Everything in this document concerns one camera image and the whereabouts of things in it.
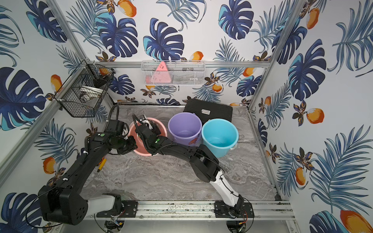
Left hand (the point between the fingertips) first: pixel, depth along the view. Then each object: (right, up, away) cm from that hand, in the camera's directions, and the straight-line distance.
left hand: (138, 147), depth 84 cm
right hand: (+6, +14, +4) cm, 16 cm away
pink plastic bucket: (+7, +2, -16) cm, 18 cm away
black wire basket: (-33, +30, -1) cm, 44 cm away
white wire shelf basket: (+19, +46, +9) cm, 51 cm away
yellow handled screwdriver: (-6, -3, -25) cm, 26 cm away
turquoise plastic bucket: (+50, +5, +15) cm, 53 cm away
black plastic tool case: (+43, +24, +26) cm, 56 cm away
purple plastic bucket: (+26, +10, +21) cm, 35 cm away
